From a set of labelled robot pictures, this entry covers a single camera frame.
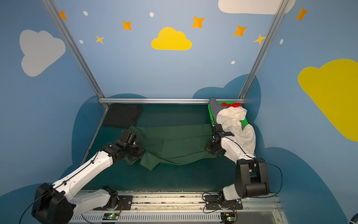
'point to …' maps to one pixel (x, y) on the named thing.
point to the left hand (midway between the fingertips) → (149, 150)
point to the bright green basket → (243, 121)
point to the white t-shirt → (230, 118)
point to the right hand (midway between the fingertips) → (210, 149)
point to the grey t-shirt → (216, 107)
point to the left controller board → (110, 216)
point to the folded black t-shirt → (124, 114)
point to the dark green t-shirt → (173, 144)
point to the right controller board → (227, 216)
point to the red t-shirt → (234, 104)
